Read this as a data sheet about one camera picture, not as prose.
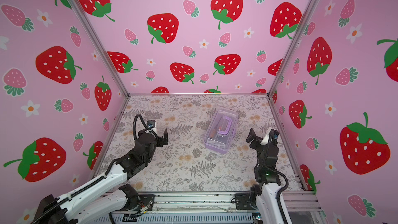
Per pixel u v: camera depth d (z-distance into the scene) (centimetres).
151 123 67
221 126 92
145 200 74
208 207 73
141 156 58
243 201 74
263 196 56
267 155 61
